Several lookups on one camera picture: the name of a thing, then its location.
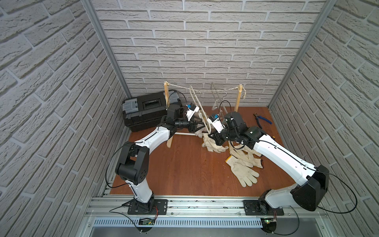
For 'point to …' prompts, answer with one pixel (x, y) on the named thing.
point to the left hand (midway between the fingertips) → (206, 122)
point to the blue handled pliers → (257, 118)
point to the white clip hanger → (200, 109)
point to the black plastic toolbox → (145, 112)
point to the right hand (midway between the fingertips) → (212, 134)
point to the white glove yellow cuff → (211, 144)
